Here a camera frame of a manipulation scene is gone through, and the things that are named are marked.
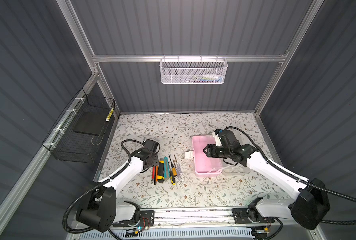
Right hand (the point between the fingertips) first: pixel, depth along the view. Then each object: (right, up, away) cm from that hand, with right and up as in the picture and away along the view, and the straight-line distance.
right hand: (209, 151), depth 82 cm
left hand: (-32, -7, +6) cm, 34 cm away
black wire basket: (-67, +8, -9) cm, 68 cm away
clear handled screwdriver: (-17, -12, +10) cm, 23 cm away
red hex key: (-32, -15, +7) cm, 36 cm away
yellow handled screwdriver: (-20, -13, +8) cm, 25 cm away
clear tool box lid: (+12, -10, 0) cm, 15 cm away
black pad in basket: (-61, +15, -6) cm, 63 cm away
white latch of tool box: (-11, -4, +10) cm, 15 cm away
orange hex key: (-30, -15, +7) cm, 34 cm away
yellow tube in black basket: (-55, +19, 0) cm, 58 cm away
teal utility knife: (-24, -12, +7) cm, 28 cm away
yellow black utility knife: (-28, -14, +8) cm, 32 cm away
